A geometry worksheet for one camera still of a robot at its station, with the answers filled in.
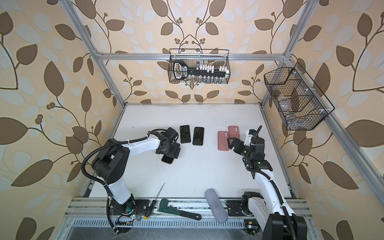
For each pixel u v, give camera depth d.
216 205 0.72
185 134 1.10
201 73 0.84
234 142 0.74
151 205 0.74
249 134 0.75
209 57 0.91
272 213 0.42
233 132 1.05
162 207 0.74
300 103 0.73
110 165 0.48
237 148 0.73
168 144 0.74
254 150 0.62
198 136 1.02
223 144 0.99
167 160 0.90
